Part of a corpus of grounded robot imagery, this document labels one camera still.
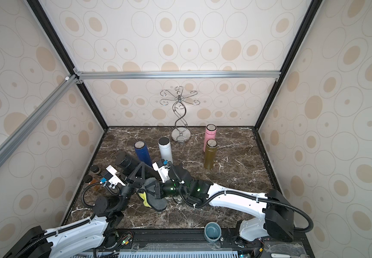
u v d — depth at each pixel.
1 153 0.54
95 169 0.86
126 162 0.58
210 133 0.90
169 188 0.60
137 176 0.60
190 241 0.75
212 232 0.76
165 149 0.85
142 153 0.85
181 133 1.13
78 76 0.90
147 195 0.62
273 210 0.41
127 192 0.62
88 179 0.85
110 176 0.58
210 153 0.87
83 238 0.54
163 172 0.63
